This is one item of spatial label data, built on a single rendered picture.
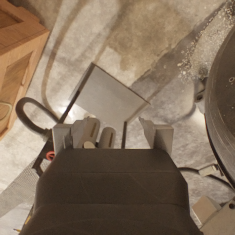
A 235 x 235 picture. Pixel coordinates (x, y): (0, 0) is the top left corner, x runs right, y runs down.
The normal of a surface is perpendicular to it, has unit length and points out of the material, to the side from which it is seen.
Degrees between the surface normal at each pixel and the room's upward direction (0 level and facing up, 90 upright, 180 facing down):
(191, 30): 0
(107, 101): 0
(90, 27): 0
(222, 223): 90
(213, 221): 90
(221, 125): 90
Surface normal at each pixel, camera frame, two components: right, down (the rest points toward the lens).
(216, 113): -0.84, -0.48
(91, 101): -0.11, 0.62
